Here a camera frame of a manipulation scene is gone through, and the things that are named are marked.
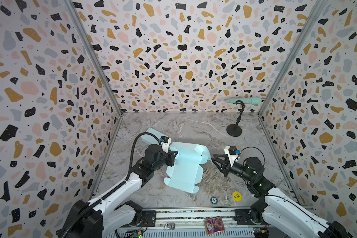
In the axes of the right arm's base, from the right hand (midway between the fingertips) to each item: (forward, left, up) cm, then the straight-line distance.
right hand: (214, 156), depth 72 cm
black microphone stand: (+35, -21, -23) cm, 47 cm away
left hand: (+6, +17, -5) cm, 19 cm away
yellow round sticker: (-12, -14, -22) cm, 29 cm away
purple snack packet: (-26, 0, -20) cm, 33 cm away
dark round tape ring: (-14, -1, -22) cm, 26 cm away
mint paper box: (-5, +13, -6) cm, 15 cm away
